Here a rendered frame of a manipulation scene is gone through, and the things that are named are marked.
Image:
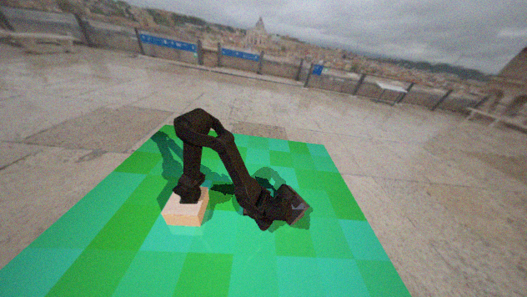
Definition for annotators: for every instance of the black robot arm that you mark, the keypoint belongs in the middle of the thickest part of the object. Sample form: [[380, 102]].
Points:
[[193, 128]]

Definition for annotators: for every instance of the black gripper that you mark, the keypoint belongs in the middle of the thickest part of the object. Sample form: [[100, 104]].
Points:
[[284, 191]]

